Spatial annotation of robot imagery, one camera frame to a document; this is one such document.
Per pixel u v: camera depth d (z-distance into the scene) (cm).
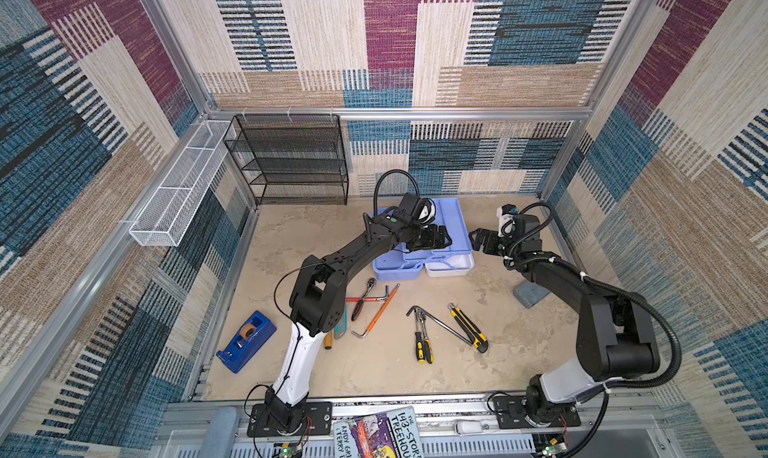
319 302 55
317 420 73
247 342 81
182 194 96
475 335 85
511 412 73
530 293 91
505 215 83
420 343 83
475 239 87
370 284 94
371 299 94
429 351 83
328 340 85
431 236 81
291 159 111
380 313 91
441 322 88
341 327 89
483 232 83
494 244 83
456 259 102
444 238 83
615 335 45
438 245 81
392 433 70
